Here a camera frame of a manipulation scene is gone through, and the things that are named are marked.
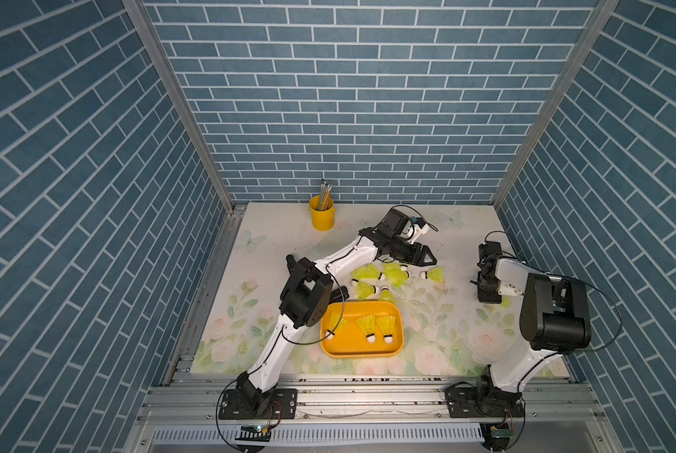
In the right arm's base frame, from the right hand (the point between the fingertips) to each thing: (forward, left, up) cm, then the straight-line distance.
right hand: (485, 289), depth 97 cm
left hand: (-1, +20, +14) cm, 25 cm away
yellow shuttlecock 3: (+2, +18, +4) cm, 18 cm away
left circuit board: (-46, +68, -3) cm, 82 cm away
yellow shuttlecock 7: (-6, +35, +1) cm, 35 cm away
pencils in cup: (+27, +59, +16) cm, 67 cm away
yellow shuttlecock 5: (+1, +41, +5) cm, 41 cm away
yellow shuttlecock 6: (-5, +42, +2) cm, 42 cm away
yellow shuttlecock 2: (-17, +35, +4) cm, 39 cm away
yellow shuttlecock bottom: (-17, +40, +5) cm, 44 cm away
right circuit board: (-41, +5, -1) cm, 41 cm away
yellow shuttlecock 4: (+3, +31, +2) cm, 31 cm away
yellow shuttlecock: (-17, +50, +5) cm, 53 cm away
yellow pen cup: (+23, +60, +5) cm, 65 cm away
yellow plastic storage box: (-23, +45, +2) cm, 50 cm away
